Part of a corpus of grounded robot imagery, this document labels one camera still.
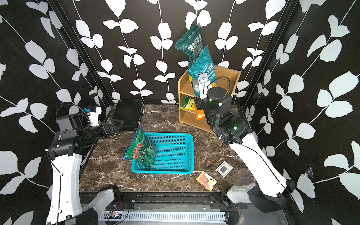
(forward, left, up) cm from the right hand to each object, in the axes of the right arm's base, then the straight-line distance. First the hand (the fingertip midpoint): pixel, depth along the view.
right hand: (202, 83), depth 58 cm
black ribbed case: (+27, +56, -50) cm, 80 cm away
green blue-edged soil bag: (-12, +32, -35) cm, 49 cm away
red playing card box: (-25, -6, -50) cm, 57 cm away
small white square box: (-18, -17, -50) cm, 56 cm away
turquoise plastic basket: (-8, +14, -51) cm, 53 cm away
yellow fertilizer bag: (+20, +5, -31) cm, 37 cm away
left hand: (-7, +41, -18) cm, 45 cm away
